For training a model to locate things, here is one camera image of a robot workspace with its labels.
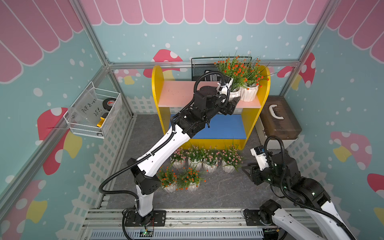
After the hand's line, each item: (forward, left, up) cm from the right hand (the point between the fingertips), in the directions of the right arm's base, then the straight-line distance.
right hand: (245, 166), depth 67 cm
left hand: (+23, +7, +23) cm, 33 cm away
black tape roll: (+33, +69, +11) cm, 77 cm away
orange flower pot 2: (-2, +25, -9) cm, 27 cm away
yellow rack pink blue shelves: (+27, 0, -7) cm, 28 cm away
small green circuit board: (-23, +48, -24) cm, 58 cm away
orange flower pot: (-1, +37, -11) cm, 38 cm away
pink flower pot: (+11, +23, -9) cm, 27 cm away
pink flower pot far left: (+10, +32, -10) cm, 35 cm away
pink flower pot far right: (+9, +4, -8) cm, 13 cm away
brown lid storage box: (+33, -27, -3) cm, 42 cm away
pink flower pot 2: (+9, +14, -9) cm, 19 cm away
